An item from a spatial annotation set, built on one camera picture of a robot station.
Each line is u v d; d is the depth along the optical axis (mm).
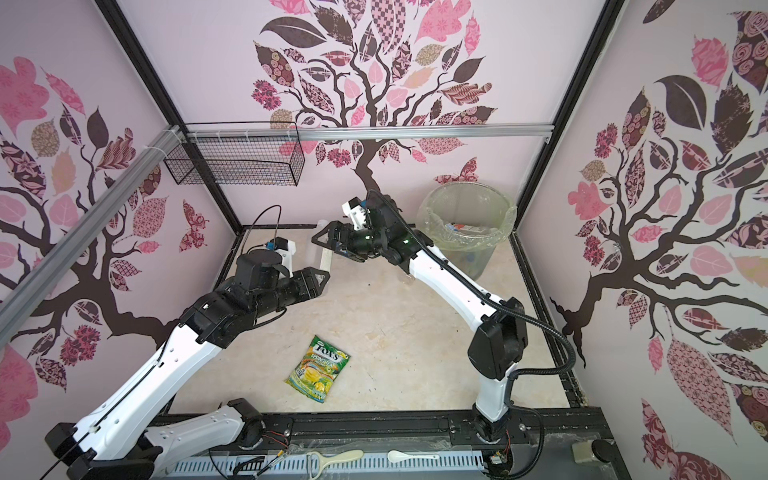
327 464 684
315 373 813
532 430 699
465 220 1062
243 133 899
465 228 955
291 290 576
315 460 699
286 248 617
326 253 694
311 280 610
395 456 697
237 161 1217
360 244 649
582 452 699
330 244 630
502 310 455
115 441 371
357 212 695
